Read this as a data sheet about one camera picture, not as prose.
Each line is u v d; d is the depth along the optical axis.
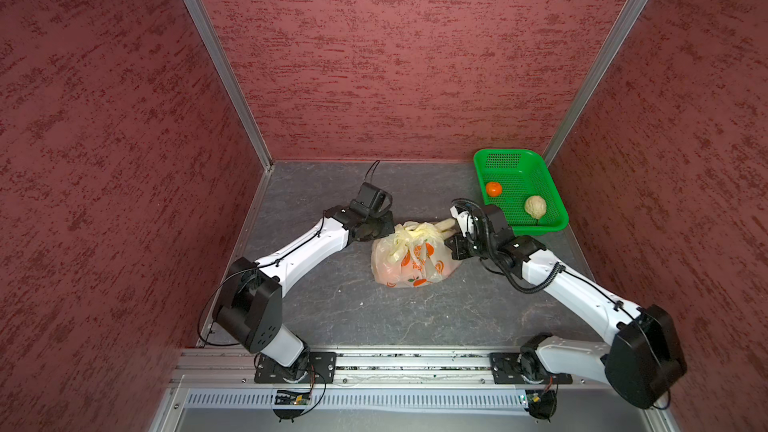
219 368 0.75
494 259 0.59
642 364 0.40
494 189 1.07
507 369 0.74
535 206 1.00
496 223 0.63
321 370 0.74
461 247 0.73
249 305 0.43
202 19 0.79
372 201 0.66
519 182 1.13
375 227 0.71
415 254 0.84
